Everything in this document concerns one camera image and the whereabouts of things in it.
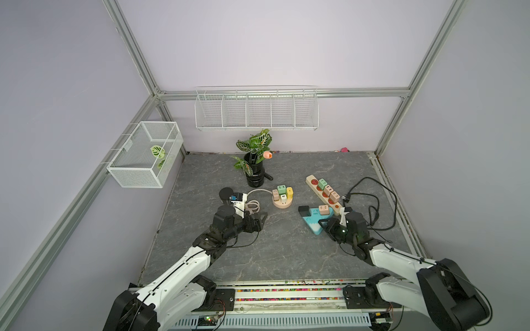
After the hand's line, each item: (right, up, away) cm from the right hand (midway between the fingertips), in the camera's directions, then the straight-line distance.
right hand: (318, 221), depth 88 cm
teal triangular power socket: (-2, 0, +1) cm, 2 cm away
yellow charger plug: (-12, +12, +8) cm, 19 cm away
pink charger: (+2, +6, -2) cm, 6 cm away
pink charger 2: (-18, +10, +7) cm, 22 cm away
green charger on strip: (+4, +16, +10) cm, 19 cm away
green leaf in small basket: (-66, +30, -7) cm, 73 cm away
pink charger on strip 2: (+9, +10, +6) cm, 15 cm away
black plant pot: (-28, +18, +16) cm, 37 cm away
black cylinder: (-43, +11, +12) cm, 46 cm away
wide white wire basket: (-28, +53, +11) cm, 61 cm away
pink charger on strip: (+6, +13, +8) cm, 17 cm away
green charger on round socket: (-16, +13, +8) cm, 22 cm away
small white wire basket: (-71, +28, -5) cm, 76 cm away
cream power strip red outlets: (+1, +16, +17) cm, 23 cm away
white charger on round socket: (-15, +9, +8) cm, 19 cm away
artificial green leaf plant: (-26, +32, -1) cm, 42 cm away
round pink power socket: (-17, +6, +9) cm, 21 cm away
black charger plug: (-6, +4, +2) cm, 8 cm away
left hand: (-25, +5, -8) cm, 27 cm away
